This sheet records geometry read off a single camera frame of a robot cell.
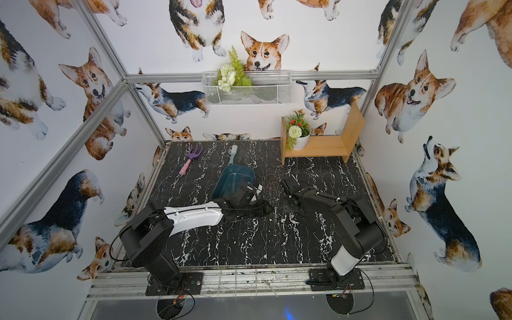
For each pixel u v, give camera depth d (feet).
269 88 3.03
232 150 3.84
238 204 2.22
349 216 1.54
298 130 3.11
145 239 1.48
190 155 3.82
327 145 3.64
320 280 2.41
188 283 2.40
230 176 3.41
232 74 2.56
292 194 2.31
